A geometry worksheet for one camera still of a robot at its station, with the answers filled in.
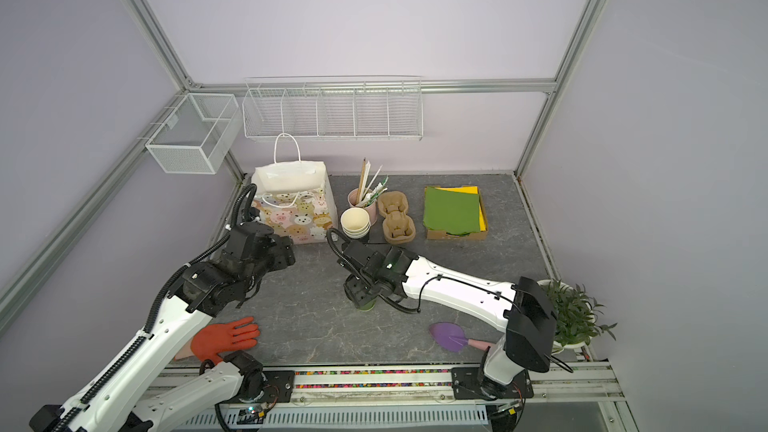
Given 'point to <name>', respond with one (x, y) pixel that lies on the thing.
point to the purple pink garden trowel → (453, 338)
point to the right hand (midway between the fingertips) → (361, 287)
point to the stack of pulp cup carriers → (397, 227)
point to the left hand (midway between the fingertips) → (279, 249)
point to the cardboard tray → (479, 235)
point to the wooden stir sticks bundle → (365, 182)
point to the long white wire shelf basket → (329, 111)
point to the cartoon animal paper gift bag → (295, 198)
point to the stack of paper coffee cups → (355, 222)
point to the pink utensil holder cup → (365, 200)
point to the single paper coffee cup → (369, 306)
